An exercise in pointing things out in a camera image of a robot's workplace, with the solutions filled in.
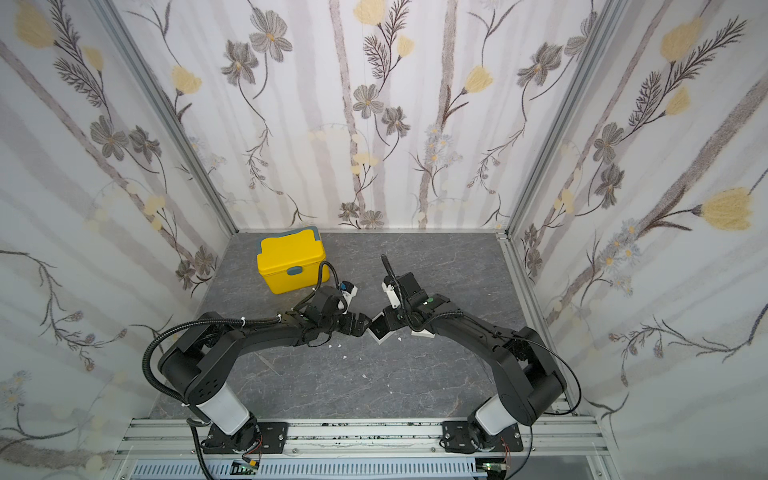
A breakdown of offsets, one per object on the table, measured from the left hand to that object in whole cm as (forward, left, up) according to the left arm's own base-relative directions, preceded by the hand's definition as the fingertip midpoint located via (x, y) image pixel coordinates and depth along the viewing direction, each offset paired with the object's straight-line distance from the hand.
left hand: (364, 315), depth 92 cm
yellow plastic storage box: (+16, +24, +9) cm, 30 cm away
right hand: (-2, -8, +6) cm, 10 cm away
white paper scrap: (-17, 0, -4) cm, 18 cm away
